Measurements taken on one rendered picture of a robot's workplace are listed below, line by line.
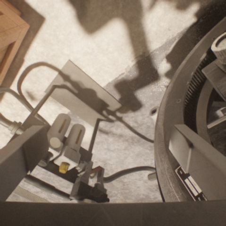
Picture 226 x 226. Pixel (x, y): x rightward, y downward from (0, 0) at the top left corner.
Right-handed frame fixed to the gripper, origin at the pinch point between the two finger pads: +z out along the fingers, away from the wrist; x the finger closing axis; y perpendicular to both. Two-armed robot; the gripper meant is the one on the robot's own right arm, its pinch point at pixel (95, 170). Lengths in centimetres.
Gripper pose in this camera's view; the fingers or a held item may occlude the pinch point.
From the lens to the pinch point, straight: 69.4
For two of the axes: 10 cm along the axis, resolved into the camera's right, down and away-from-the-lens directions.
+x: -7.3, -5.8, -3.7
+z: 1.1, -6.3, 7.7
